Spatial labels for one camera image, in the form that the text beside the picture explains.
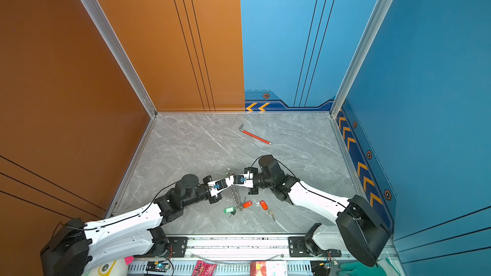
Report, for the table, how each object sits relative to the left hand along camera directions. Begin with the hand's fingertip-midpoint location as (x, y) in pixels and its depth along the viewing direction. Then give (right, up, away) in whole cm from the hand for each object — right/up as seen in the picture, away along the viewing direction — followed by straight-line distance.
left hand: (229, 179), depth 77 cm
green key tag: (-1, -15, +5) cm, 16 cm away
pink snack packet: (-9, -30, -9) cm, 33 cm away
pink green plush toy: (-37, -27, -13) cm, 48 cm away
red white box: (+15, -28, -11) cm, 34 cm away
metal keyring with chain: (+3, -14, +8) cm, 16 cm away
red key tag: (+7, -13, +7) cm, 17 cm away
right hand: (+2, 0, 0) cm, 2 cm away
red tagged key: (+15, -14, +6) cm, 22 cm away
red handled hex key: (+10, +16, +31) cm, 37 cm away
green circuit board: (-27, -31, -6) cm, 41 cm away
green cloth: (+46, -29, -10) cm, 55 cm away
